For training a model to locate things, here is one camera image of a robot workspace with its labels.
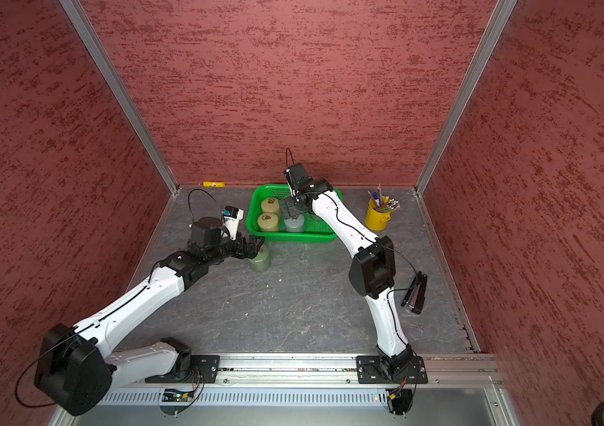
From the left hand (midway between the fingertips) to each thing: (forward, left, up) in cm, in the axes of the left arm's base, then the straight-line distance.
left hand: (251, 241), depth 82 cm
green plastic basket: (+16, -20, -18) cm, 32 cm away
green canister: (+22, -20, -16) cm, 34 cm away
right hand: (+14, -15, -1) cm, 20 cm away
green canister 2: (-1, -2, -11) cm, 11 cm away
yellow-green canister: (+23, -2, -9) cm, 25 cm away
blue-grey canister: (+13, -13, -10) cm, 21 cm away
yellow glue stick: (+42, +27, -17) cm, 53 cm away
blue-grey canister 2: (+9, -12, +8) cm, 17 cm away
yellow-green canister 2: (+14, -3, -9) cm, 17 cm away
